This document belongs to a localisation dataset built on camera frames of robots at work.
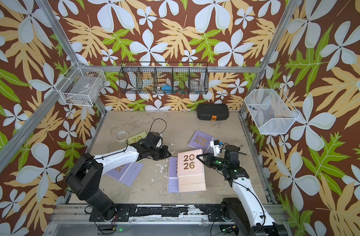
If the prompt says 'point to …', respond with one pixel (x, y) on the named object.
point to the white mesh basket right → (272, 111)
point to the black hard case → (212, 111)
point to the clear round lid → (121, 135)
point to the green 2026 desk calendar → (134, 138)
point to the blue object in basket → (166, 89)
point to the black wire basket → (161, 77)
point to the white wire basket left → (80, 86)
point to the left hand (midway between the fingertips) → (173, 152)
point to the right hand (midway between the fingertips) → (197, 157)
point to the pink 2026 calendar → (190, 171)
